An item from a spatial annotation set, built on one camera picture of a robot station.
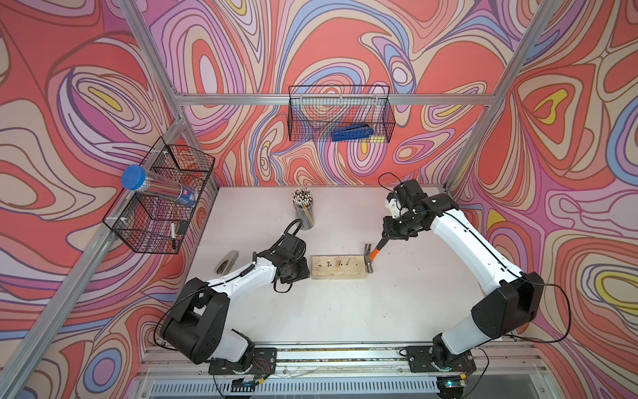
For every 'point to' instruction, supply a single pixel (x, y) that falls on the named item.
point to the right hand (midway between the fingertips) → (388, 240)
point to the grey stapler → (226, 263)
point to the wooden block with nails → (339, 267)
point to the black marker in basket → (173, 235)
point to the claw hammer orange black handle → (370, 257)
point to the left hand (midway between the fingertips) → (310, 274)
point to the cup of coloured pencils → (302, 198)
